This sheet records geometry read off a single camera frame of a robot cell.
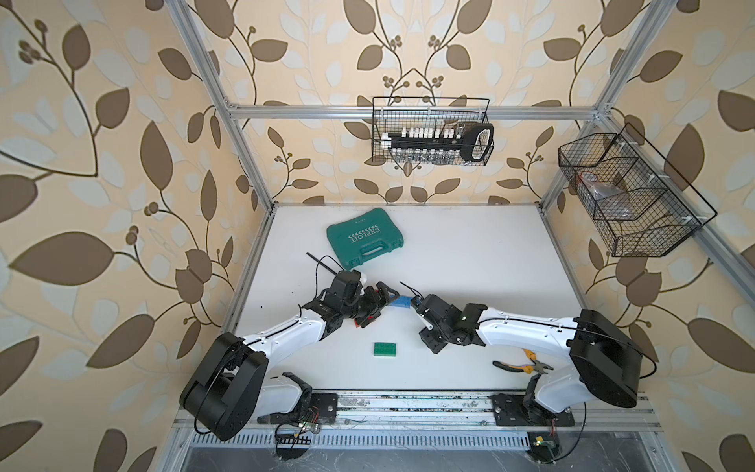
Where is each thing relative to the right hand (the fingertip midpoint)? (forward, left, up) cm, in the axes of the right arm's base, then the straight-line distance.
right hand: (428, 333), depth 86 cm
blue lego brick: (+5, +8, +11) cm, 14 cm away
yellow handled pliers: (-10, -29, -1) cm, 30 cm away
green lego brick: (-4, +13, 0) cm, 14 cm away
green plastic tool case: (+34, +20, +3) cm, 40 cm away
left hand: (+6, +10, +9) cm, 15 cm away
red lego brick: (+1, +21, +7) cm, 22 cm away
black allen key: (+29, +38, -1) cm, 47 cm away
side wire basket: (+18, -53, +32) cm, 65 cm away
